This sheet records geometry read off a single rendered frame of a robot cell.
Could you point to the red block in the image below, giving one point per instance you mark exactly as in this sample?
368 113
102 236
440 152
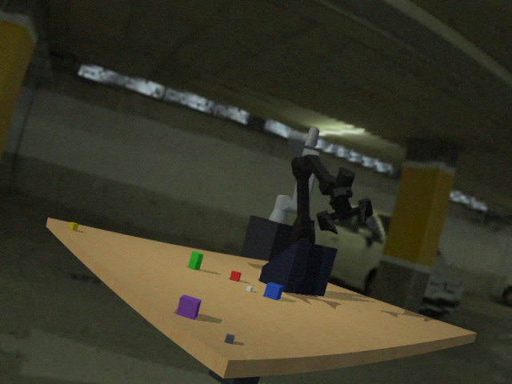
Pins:
235 276

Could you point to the blue block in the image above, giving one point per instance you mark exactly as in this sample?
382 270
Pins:
273 291

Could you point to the purple block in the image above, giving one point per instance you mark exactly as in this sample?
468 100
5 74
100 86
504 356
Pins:
188 307

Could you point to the green block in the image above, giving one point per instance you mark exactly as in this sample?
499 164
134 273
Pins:
194 265
196 256

